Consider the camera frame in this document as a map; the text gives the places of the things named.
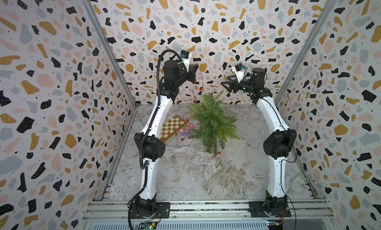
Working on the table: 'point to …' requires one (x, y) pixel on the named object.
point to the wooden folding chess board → (171, 128)
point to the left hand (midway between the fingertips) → (200, 65)
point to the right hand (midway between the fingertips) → (226, 80)
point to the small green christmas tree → (212, 124)
